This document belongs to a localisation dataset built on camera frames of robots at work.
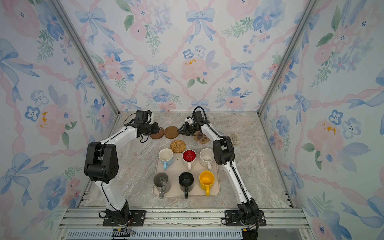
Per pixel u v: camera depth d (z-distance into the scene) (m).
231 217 0.75
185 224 0.73
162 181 0.82
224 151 0.73
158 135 1.06
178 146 1.00
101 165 0.52
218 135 0.75
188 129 0.99
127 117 1.18
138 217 0.75
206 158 0.93
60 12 0.70
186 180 0.83
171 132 1.07
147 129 0.82
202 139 1.03
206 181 0.85
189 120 1.07
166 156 0.92
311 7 0.69
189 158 0.94
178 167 0.91
